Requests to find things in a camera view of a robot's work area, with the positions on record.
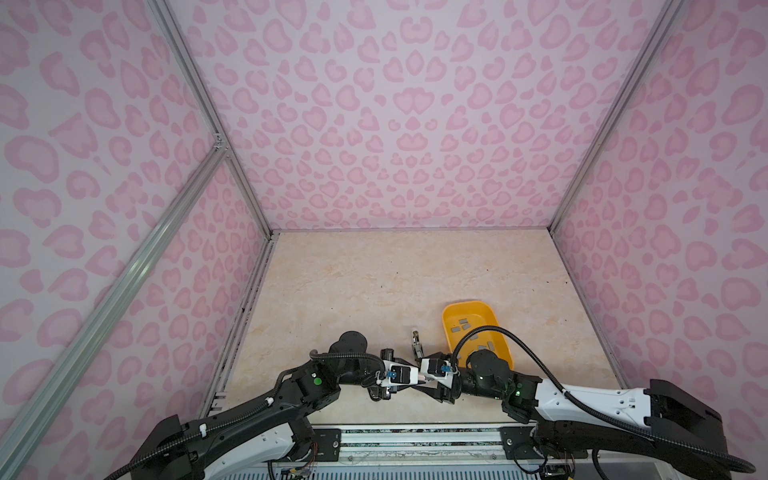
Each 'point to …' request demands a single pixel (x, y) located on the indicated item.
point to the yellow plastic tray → (460, 318)
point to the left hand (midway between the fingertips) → (424, 367)
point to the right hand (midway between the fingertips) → (417, 371)
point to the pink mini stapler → (422, 380)
